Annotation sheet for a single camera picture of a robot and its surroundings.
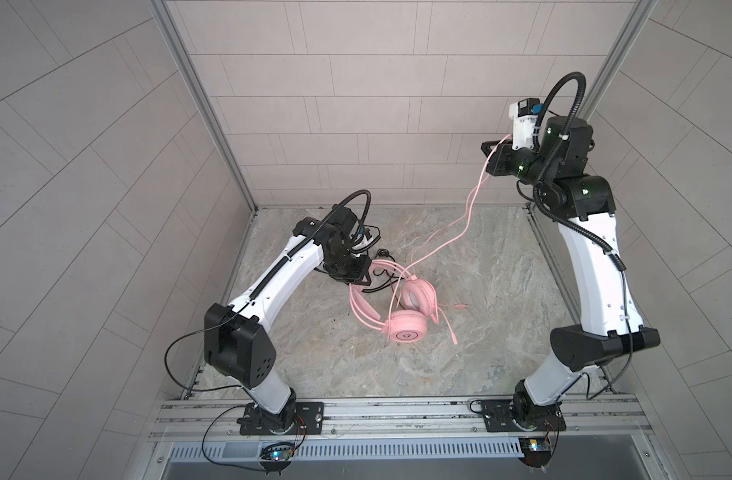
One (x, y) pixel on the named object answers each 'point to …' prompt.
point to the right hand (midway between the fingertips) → (480, 142)
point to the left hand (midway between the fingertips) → (376, 276)
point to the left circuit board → (278, 452)
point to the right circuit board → (536, 450)
